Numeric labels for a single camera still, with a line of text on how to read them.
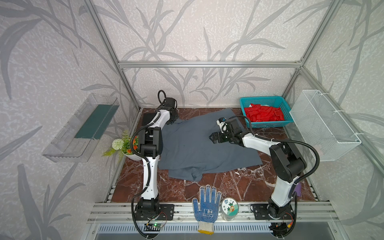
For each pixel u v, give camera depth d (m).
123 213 0.75
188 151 0.96
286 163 0.49
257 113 1.12
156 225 0.71
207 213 0.74
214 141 0.86
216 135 0.85
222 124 0.86
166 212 0.73
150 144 0.62
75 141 0.65
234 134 0.75
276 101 1.16
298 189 0.80
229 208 0.68
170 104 0.87
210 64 0.96
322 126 0.64
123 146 0.85
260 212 0.74
